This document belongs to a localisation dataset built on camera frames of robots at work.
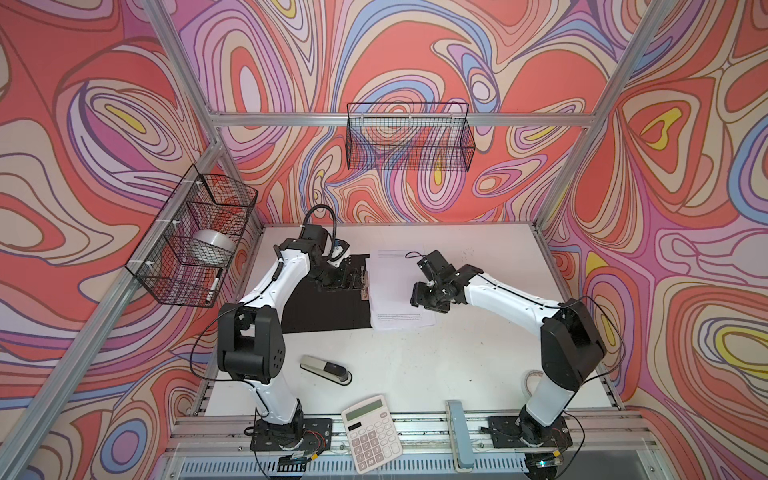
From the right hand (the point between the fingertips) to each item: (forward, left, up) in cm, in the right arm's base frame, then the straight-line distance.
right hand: (421, 308), depth 88 cm
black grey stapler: (-17, +27, -3) cm, 32 cm away
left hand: (+5, +20, +6) cm, 22 cm away
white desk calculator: (-31, +15, -5) cm, 35 cm away
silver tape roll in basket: (+8, +53, +25) cm, 59 cm away
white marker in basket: (-5, +53, +19) cm, 56 cm away
